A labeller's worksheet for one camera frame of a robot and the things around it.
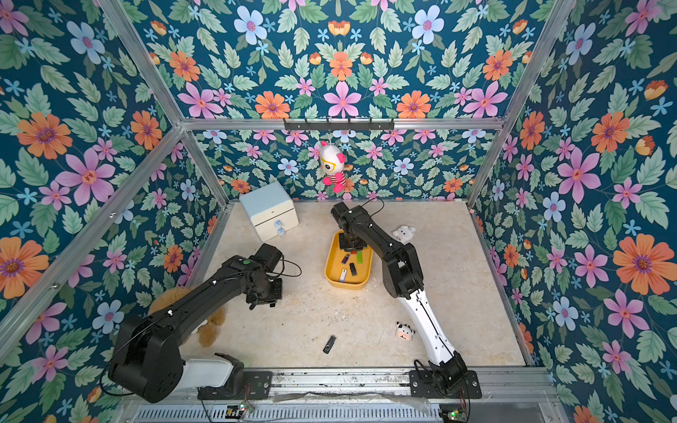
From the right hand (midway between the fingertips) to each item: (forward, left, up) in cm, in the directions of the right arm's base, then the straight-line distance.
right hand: (352, 246), depth 103 cm
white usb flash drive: (-13, +3, -1) cm, 13 cm away
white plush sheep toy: (+5, -21, +2) cm, 21 cm away
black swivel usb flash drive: (-36, +5, -2) cm, 37 cm away
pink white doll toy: (+20, +7, +26) cm, 34 cm away
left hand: (-24, +22, +5) cm, 33 cm away
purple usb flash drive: (-5, +2, -2) cm, 5 cm away
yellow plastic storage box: (-11, +1, 0) cm, 11 cm away
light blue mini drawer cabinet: (+7, +31, +14) cm, 34 cm away
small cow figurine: (-32, -18, -1) cm, 37 cm away
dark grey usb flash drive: (-10, -1, -1) cm, 10 cm away
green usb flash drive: (-4, -3, -2) cm, 5 cm away
